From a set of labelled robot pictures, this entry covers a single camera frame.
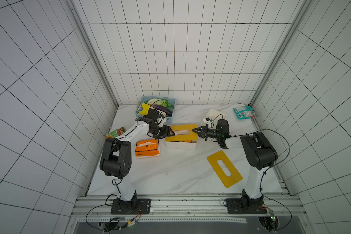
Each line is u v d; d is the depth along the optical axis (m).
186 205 0.74
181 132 0.94
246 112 1.10
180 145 0.91
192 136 0.88
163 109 1.09
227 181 0.81
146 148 0.87
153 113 0.76
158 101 1.18
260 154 0.52
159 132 0.79
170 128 0.85
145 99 1.18
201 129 0.87
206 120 0.92
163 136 0.82
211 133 0.83
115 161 0.49
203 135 0.85
